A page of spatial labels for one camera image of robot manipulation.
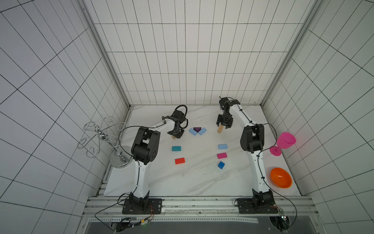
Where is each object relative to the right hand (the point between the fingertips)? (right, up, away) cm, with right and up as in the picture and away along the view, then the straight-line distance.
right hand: (222, 123), depth 105 cm
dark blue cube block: (-6, -24, -19) cm, 31 cm away
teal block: (-33, -17, -10) cm, 39 cm away
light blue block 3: (-2, -15, -10) cm, 18 cm away
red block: (-31, -23, -15) cm, 42 cm away
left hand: (-35, -9, -4) cm, 36 cm away
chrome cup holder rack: (-68, -20, -16) cm, 72 cm away
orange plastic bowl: (+27, -29, -25) cm, 47 cm away
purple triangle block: (-19, -4, -2) cm, 20 cm away
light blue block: (-22, -6, -2) cm, 23 cm away
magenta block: (-4, -20, -14) cm, 25 cm away
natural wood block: (-35, -9, -10) cm, 38 cm away
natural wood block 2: (-3, -6, -1) cm, 6 cm away
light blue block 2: (-16, -7, -2) cm, 18 cm away
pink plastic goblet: (+30, -9, -24) cm, 39 cm away
